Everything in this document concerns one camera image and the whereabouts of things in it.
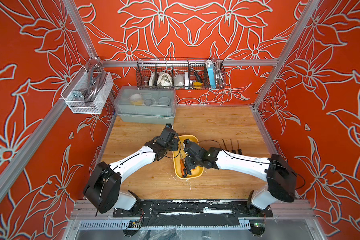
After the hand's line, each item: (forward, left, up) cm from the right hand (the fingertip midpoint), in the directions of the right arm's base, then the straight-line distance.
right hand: (184, 161), depth 81 cm
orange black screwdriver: (-3, 0, -3) cm, 4 cm away
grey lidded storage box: (+37, +30, +8) cm, 48 cm away
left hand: (+11, +5, +3) cm, 13 cm away
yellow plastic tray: (+5, +4, -3) cm, 7 cm away
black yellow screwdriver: (+14, -27, -8) cm, 32 cm away
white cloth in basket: (+42, +13, +24) cm, 50 cm away
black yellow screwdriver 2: (+12, -36, -8) cm, 38 cm away
